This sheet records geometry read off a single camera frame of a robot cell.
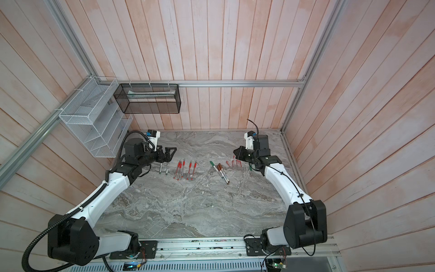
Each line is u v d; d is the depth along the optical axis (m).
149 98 1.05
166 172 0.98
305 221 0.42
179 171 0.99
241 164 1.04
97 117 0.78
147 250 0.73
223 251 0.73
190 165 1.01
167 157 0.73
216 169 1.01
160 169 1.00
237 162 1.04
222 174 0.98
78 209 0.43
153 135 0.70
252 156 0.70
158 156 0.72
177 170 1.01
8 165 0.51
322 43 0.78
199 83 0.98
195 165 1.02
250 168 1.01
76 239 0.40
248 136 0.77
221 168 1.01
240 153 0.76
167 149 0.73
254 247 0.73
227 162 1.04
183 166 1.02
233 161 1.04
